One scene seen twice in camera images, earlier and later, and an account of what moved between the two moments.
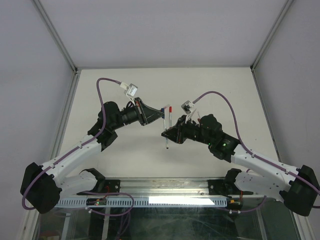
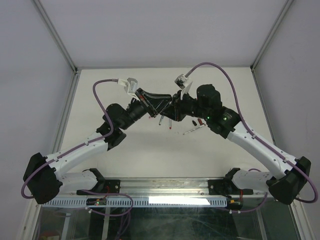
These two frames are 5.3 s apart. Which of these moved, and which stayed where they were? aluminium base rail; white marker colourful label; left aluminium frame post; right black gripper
Moved: right black gripper; white marker colourful label
Stayed: left aluminium frame post; aluminium base rail
